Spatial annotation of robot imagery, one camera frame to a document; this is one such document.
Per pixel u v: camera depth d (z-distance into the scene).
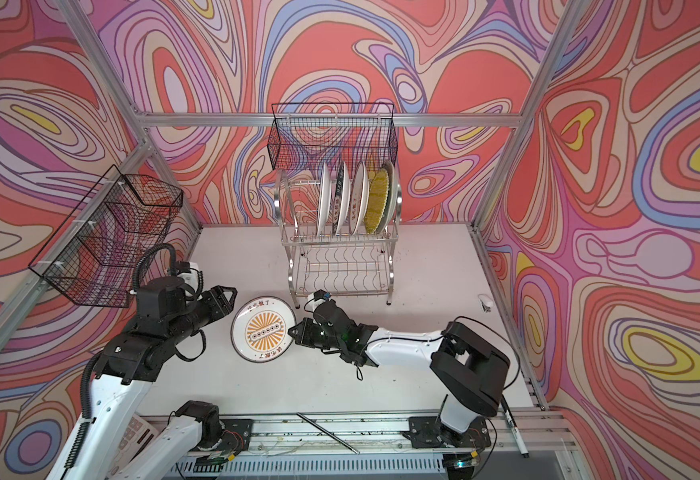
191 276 0.61
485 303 0.95
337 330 0.63
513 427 0.73
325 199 0.89
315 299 0.76
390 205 0.70
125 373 0.43
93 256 0.72
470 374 0.44
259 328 0.79
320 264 1.02
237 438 0.72
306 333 0.70
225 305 0.63
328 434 0.74
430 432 0.74
